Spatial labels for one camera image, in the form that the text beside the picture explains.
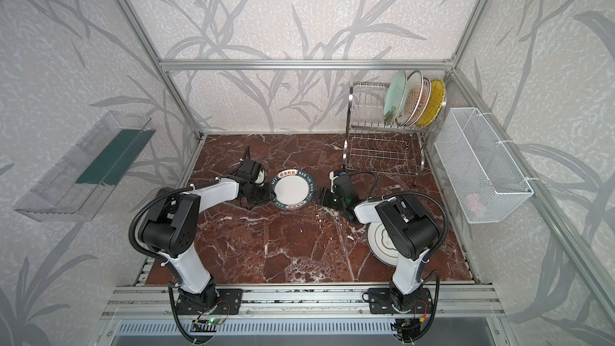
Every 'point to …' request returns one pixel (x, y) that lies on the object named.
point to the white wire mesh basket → (483, 180)
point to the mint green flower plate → (395, 98)
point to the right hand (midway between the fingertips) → (317, 187)
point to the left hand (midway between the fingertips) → (276, 188)
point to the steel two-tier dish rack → (374, 146)
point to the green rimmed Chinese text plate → (295, 189)
